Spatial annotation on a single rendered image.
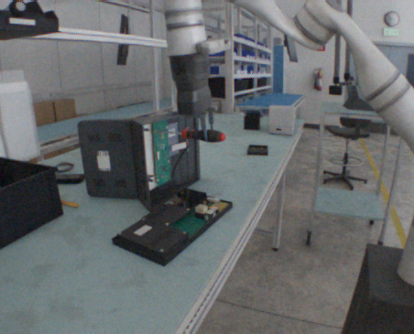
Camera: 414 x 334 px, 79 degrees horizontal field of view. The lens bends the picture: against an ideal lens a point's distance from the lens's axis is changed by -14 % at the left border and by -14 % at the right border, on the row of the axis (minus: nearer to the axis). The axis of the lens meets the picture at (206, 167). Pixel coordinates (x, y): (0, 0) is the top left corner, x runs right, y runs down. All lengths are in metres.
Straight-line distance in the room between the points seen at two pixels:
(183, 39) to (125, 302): 0.44
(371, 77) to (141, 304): 0.57
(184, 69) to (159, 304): 0.39
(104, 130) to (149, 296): 0.43
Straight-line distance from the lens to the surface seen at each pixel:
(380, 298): 0.73
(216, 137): 0.57
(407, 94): 0.64
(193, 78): 0.53
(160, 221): 0.59
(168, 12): 0.54
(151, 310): 0.43
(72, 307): 0.47
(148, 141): 0.67
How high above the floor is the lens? 1.31
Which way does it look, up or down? 19 degrees down
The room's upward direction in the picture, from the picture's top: 1 degrees counter-clockwise
